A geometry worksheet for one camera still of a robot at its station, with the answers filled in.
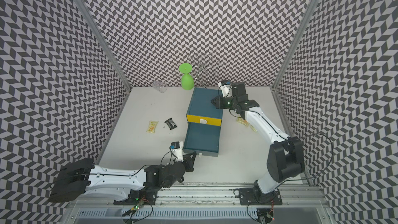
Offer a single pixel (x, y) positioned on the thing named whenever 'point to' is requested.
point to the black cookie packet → (170, 124)
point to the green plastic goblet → (187, 79)
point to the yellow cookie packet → (253, 127)
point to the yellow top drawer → (203, 120)
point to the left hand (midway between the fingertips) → (197, 155)
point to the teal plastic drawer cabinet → (199, 104)
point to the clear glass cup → (160, 86)
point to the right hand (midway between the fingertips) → (212, 103)
